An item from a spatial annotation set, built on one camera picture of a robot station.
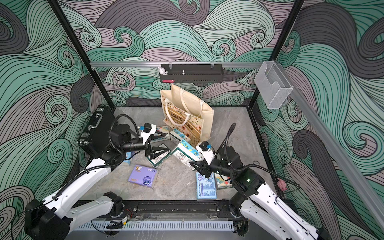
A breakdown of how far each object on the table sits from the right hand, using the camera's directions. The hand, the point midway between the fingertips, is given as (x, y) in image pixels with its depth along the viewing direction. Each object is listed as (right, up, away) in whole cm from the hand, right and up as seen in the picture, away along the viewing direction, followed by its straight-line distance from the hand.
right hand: (192, 160), depth 66 cm
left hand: (-12, +9, +1) cm, 15 cm away
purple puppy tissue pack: (-26, -12, +13) cm, 32 cm away
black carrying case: (-53, +8, +13) cm, 55 cm away
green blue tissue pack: (-9, +7, +26) cm, 29 cm away
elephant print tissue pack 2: (+16, -14, +11) cm, 24 cm away
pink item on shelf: (-15, +42, +24) cm, 51 cm away
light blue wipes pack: (+7, -16, +10) cm, 20 cm away
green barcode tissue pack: (-20, -5, +19) cm, 28 cm away
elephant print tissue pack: (-4, +5, -5) cm, 7 cm away
